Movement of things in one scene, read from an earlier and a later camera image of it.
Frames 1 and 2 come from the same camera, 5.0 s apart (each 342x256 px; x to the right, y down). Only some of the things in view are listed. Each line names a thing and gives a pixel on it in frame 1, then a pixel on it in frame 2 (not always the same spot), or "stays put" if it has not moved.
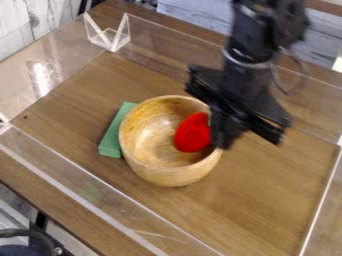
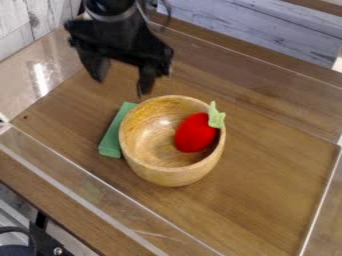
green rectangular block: (109, 142) stays put
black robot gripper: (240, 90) → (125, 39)
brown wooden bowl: (145, 135) stays put
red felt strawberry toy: (192, 134) stays put
